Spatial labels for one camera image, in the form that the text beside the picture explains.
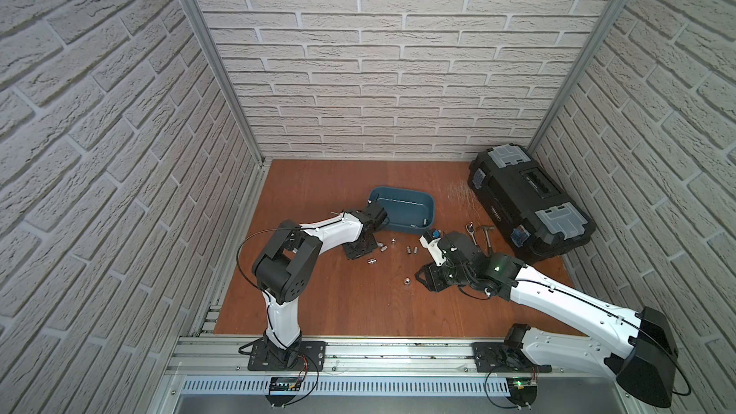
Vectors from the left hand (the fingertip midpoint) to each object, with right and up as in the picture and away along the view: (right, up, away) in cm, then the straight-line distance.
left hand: (369, 247), depth 94 cm
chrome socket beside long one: (+5, 0, -1) cm, 5 cm away
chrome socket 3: (+16, -1, -1) cm, 16 cm away
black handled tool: (+41, +6, +4) cm, 42 cm away
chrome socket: (+8, +2, +1) cm, 9 cm away
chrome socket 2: (+13, 0, -2) cm, 13 cm away
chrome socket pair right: (+1, -4, -4) cm, 6 cm away
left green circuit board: (-22, -32, -23) cm, 45 cm away
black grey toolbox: (+50, +12, -11) cm, 53 cm away
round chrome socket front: (+12, -9, -8) cm, 17 cm away
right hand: (+16, -4, -17) cm, 24 cm away
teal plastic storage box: (+15, +11, +11) cm, 21 cm away
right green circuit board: (+40, -32, -23) cm, 56 cm away
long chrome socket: (+4, +1, 0) cm, 4 cm away
